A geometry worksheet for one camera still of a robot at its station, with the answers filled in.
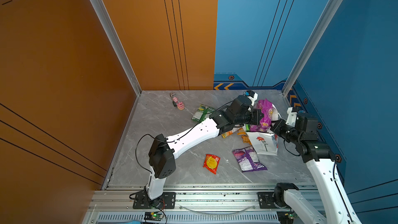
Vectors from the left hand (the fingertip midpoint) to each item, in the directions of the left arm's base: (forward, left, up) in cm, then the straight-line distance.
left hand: (266, 114), depth 69 cm
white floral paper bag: (-7, -2, -14) cm, 16 cm away
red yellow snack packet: (-12, +24, -28) cm, 39 cm away
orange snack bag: (+5, +15, -28) cm, 32 cm away
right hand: (0, -2, -5) cm, 6 cm away
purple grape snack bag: (+4, -1, 0) cm, 4 cm away
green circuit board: (-35, +52, -32) cm, 71 cm away
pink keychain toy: (+28, +45, -28) cm, 60 cm away
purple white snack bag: (-11, +4, -26) cm, 29 cm away
